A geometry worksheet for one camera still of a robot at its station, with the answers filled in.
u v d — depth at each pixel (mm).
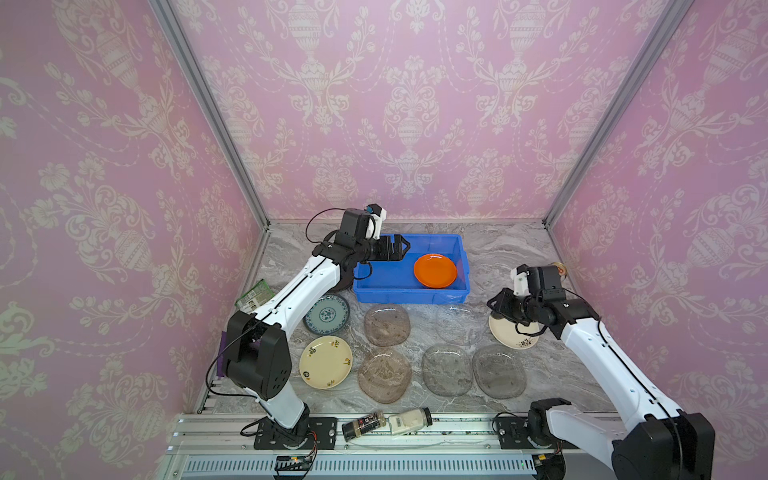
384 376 834
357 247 687
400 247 745
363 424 729
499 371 836
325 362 854
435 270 1034
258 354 443
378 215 757
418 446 729
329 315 945
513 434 729
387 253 729
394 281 1019
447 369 852
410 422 730
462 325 926
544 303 604
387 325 929
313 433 738
